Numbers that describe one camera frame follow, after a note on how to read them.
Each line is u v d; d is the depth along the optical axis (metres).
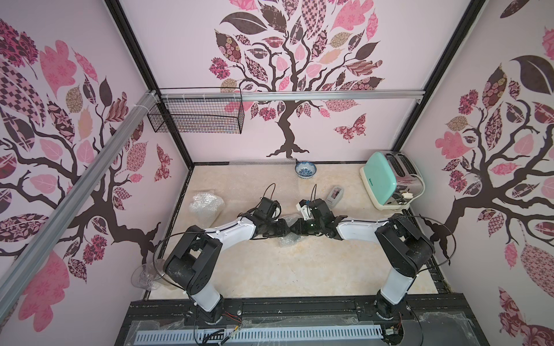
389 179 0.92
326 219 0.73
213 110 0.95
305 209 0.85
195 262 0.45
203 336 0.70
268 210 0.72
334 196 1.03
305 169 1.16
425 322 0.72
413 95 1.01
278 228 0.80
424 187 0.92
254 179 1.13
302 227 0.80
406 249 0.48
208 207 0.94
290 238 0.85
